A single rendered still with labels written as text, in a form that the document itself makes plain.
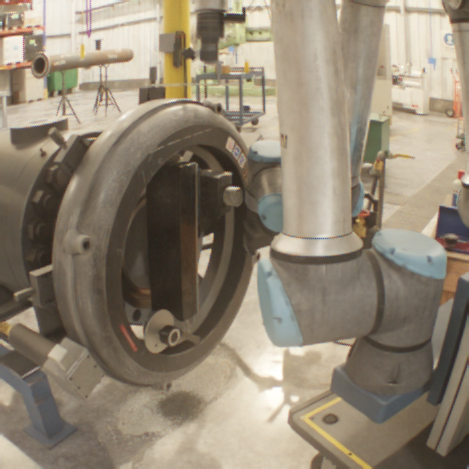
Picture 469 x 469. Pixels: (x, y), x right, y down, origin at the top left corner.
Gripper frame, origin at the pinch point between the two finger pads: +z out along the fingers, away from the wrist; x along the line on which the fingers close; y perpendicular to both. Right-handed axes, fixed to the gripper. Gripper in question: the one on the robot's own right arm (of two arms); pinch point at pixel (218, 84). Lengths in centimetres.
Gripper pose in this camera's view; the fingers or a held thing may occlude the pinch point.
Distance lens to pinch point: 124.2
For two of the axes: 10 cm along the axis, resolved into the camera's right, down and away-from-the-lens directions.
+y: -10.0, -0.3, 0.3
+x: -0.4, 2.8, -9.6
